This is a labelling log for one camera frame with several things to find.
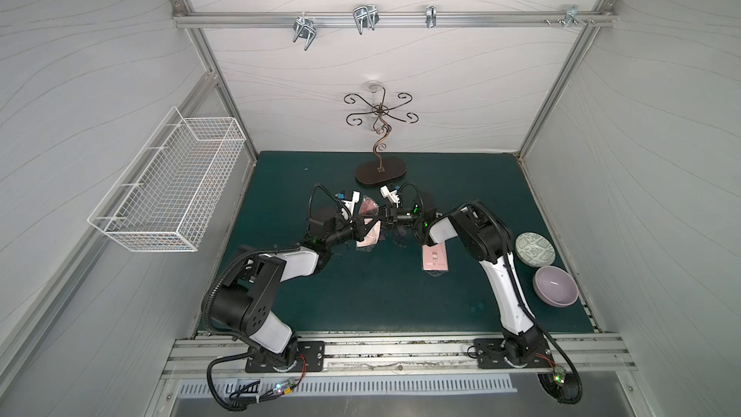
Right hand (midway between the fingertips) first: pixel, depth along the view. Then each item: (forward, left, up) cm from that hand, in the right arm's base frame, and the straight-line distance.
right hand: (364, 218), depth 90 cm
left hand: (-3, -5, +4) cm, 7 cm away
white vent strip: (-45, +29, -9) cm, 54 cm away
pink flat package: (-8, -23, -10) cm, 26 cm away
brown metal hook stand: (+29, -7, -8) cm, 30 cm away
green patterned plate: (-3, -56, -10) cm, 57 cm away
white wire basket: (-9, +46, +23) cm, 52 cm away
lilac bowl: (-16, -58, -9) cm, 61 cm away
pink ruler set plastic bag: (-6, -4, 0) cm, 7 cm away
